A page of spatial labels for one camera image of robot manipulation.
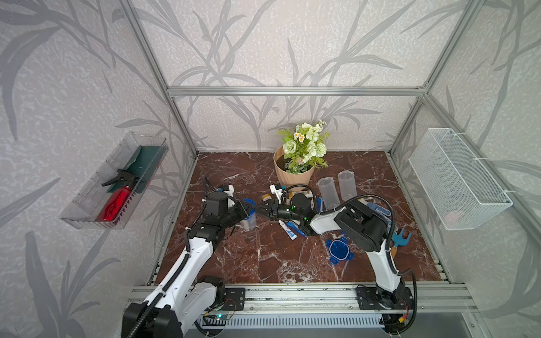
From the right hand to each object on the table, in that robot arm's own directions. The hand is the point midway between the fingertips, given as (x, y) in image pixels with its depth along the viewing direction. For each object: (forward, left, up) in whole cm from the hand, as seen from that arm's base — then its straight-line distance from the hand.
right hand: (253, 210), depth 81 cm
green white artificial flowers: (+22, -21, +13) cm, 33 cm away
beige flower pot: (+16, -13, 0) cm, 21 cm away
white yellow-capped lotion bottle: (+14, -3, -13) cm, 19 cm away
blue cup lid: (-11, -34, -14) cm, 38 cm away
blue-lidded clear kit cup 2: (+13, -34, -13) cm, 39 cm away
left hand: (+2, 0, +1) cm, 2 cm away
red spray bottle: (-9, +36, +21) cm, 43 cm away
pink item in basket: (-7, -70, +6) cm, 70 cm away
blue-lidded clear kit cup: (-1, +3, -10) cm, 11 cm away
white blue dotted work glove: (+7, -56, -15) cm, 58 cm away
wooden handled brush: (-7, -60, -14) cm, 62 cm away
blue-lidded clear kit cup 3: (+25, -45, -14) cm, 53 cm away
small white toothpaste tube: (-5, -16, -15) cm, 22 cm away
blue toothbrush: (0, -15, -14) cm, 20 cm away
